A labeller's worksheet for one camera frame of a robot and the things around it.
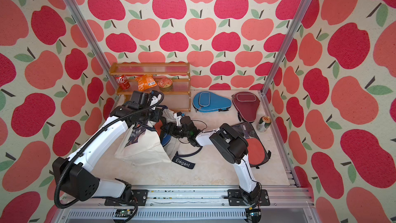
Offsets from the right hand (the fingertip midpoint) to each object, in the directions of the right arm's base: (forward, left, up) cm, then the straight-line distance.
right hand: (162, 131), depth 88 cm
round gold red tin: (+29, +3, +10) cm, 31 cm away
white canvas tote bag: (-12, +6, +8) cm, 16 cm away
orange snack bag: (+30, +17, +10) cm, 36 cm away
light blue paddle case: (+30, -24, -5) cm, 39 cm away
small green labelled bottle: (+11, -60, 0) cm, 61 cm away
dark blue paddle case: (-1, -2, -7) cm, 7 cm away
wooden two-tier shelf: (+42, -4, -2) cm, 42 cm away
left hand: (+3, -2, +13) cm, 13 cm away
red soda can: (+25, +29, +14) cm, 41 cm away
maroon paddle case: (+32, -53, -7) cm, 62 cm away
